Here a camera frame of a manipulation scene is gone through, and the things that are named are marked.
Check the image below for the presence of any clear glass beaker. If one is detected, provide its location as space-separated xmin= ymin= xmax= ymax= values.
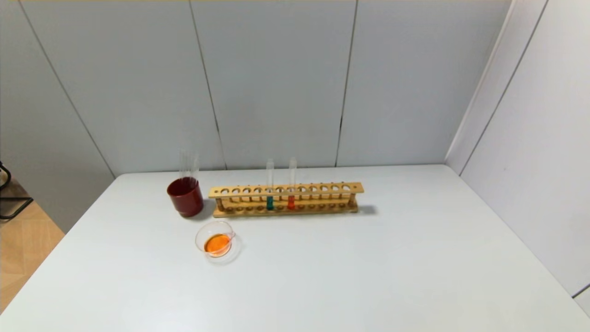
xmin=195 ymin=220 xmax=243 ymax=265

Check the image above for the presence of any black chair frame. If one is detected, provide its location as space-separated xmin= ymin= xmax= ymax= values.
xmin=0 ymin=161 xmax=34 ymax=220

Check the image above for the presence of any teal pigment glass test tube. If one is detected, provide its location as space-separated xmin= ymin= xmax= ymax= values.
xmin=266 ymin=158 xmax=275 ymax=211

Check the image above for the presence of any wooden test tube rack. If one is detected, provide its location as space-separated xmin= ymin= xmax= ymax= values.
xmin=208 ymin=182 xmax=365 ymax=218

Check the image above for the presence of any dark red cup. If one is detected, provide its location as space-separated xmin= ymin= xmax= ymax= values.
xmin=167 ymin=177 xmax=204 ymax=218

